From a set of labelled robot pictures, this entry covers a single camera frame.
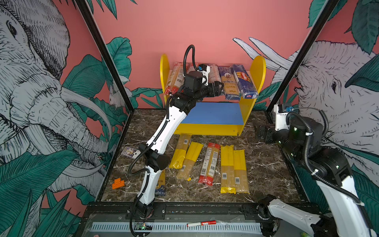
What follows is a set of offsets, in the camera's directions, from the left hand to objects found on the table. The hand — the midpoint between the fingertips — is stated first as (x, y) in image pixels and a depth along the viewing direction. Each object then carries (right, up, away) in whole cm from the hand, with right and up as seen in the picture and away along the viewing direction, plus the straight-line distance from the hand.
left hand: (220, 83), depth 70 cm
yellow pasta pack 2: (-15, -40, +23) cm, 48 cm away
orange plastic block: (-56, -54, +12) cm, 79 cm away
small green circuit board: (-38, -70, 0) cm, 79 cm away
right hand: (+15, -18, -12) cm, 26 cm away
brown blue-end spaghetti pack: (-31, -56, +9) cm, 64 cm away
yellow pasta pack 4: (+15, -48, +16) cm, 53 cm away
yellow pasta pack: (-23, -43, +20) cm, 53 cm away
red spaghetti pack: (-3, -46, +18) cm, 49 cm away
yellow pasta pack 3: (+7, -47, +16) cm, 50 cm away
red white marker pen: (-3, -68, +1) cm, 69 cm away
